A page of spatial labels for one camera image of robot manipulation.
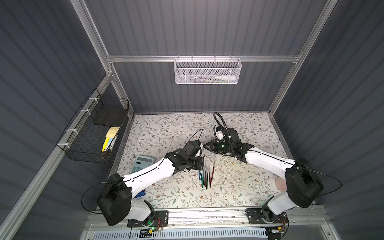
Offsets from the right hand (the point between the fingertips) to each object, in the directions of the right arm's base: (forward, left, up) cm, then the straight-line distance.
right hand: (205, 146), depth 82 cm
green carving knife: (-14, -1, -17) cm, 22 cm away
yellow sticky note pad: (-3, +47, +12) cm, 49 cm away
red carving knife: (-13, -3, -17) cm, 22 cm away
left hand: (-10, 0, -4) cm, 11 cm away
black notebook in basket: (+12, +52, +12) cm, 55 cm away
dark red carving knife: (-5, -6, -16) cm, 18 cm away
